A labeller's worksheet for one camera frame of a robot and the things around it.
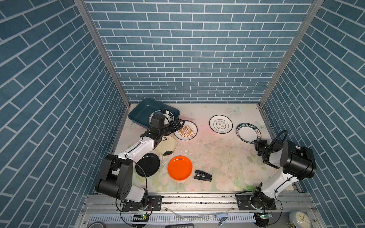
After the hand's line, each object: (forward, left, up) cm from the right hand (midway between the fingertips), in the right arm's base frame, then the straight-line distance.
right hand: (255, 138), depth 97 cm
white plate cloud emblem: (+12, +22, -2) cm, 25 cm away
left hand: (-3, +50, +16) cm, 53 cm away
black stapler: (-28, +37, 0) cm, 46 cm away
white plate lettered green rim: (+7, +2, -4) cm, 8 cm away
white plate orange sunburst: (+2, +47, -1) cm, 47 cm away
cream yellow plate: (-8, +59, -2) cm, 59 cm away
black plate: (-23, +68, -1) cm, 72 cm away
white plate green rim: (+14, +63, +2) cm, 64 cm away
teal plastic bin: (+16, +87, +1) cm, 89 cm away
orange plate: (-23, +50, -3) cm, 55 cm away
